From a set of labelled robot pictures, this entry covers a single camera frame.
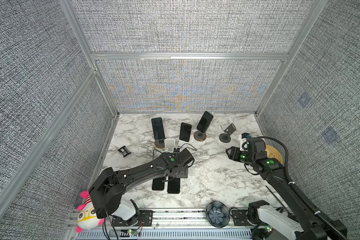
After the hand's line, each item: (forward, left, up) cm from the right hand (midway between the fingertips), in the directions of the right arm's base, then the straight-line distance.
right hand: (230, 150), depth 81 cm
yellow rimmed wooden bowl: (+5, -30, -12) cm, 33 cm away
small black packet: (+7, +63, -13) cm, 65 cm away
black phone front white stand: (-14, +40, -14) cm, 44 cm away
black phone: (+20, +42, -2) cm, 46 cm away
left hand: (-10, +28, -8) cm, 30 cm away
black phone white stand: (+17, +24, -5) cm, 30 cm away
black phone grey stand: (-14, +31, -14) cm, 37 cm away
